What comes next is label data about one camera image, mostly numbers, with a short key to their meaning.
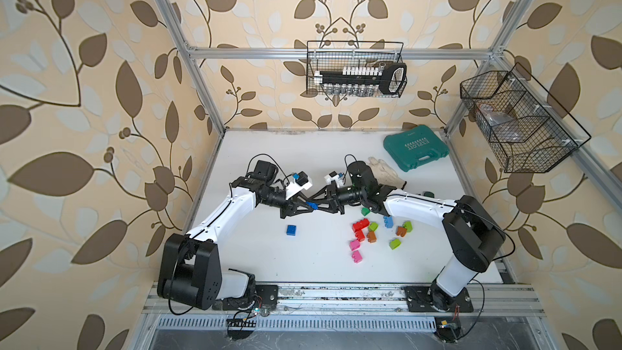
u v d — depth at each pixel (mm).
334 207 735
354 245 841
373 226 882
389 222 875
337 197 733
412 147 1081
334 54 911
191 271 418
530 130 719
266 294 754
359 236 852
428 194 971
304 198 766
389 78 840
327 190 750
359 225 880
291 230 880
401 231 869
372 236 850
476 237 459
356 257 813
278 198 702
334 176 813
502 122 693
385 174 1025
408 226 864
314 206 757
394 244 844
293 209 699
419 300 733
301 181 691
